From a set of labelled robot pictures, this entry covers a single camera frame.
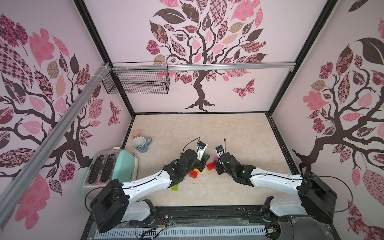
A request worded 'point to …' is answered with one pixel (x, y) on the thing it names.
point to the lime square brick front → (175, 188)
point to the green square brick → (206, 154)
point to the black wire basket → (121, 82)
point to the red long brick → (211, 166)
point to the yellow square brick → (197, 170)
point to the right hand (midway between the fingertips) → (215, 160)
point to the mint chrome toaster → (106, 165)
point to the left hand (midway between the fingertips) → (205, 157)
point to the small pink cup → (135, 134)
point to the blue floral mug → (141, 144)
